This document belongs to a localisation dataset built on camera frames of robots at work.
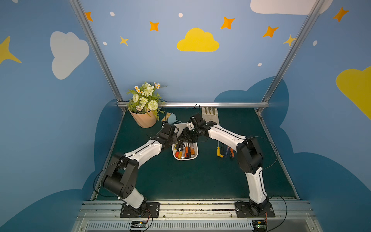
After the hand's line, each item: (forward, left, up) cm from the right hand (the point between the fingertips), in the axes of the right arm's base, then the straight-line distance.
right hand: (181, 137), depth 91 cm
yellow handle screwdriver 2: (-8, +1, -8) cm, 11 cm away
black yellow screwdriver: (-3, -28, -10) cm, 30 cm away
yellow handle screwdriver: (-3, -25, -10) cm, 27 cm away
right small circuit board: (-43, -44, -14) cm, 63 cm away
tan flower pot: (+12, +27, 0) cm, 30 cm away
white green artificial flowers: (+14, +22, +18) cm, 32 cm away
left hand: (+2, +6, 0) cm, 6 cm away
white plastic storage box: (+8, +1, +1) cm, 8 cm away
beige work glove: (+32, -20, -11) cm, 39 cm away
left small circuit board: (-46, +18, -12) cm, 51 cm away
